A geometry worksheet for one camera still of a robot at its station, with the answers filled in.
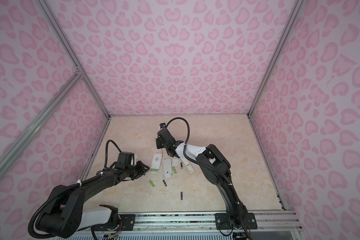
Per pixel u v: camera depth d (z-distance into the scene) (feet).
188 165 3.00
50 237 1.38
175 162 3.04
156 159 3.11
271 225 2.38
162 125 2.81
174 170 2.97
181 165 3.04
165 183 2.82
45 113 2.25
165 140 2.46
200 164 1.65
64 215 1.36
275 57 2.83
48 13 2.31
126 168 2.33
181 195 2.68
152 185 2.81
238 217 2.03
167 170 2.95
